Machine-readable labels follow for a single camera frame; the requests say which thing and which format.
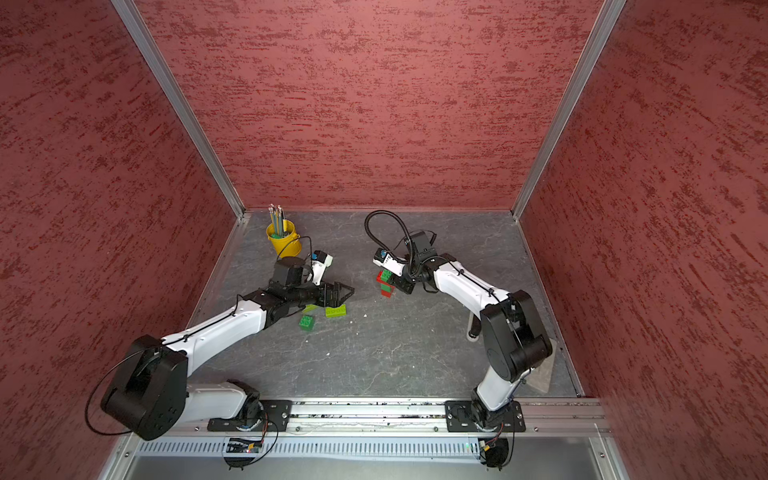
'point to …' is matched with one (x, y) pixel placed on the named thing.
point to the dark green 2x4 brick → (386, 275)
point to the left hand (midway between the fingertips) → (342, 294)
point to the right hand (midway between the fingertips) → (395, 279)
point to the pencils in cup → (277, 219)
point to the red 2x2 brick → (386, 293)
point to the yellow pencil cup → (290, 243)
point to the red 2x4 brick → (379, 280)
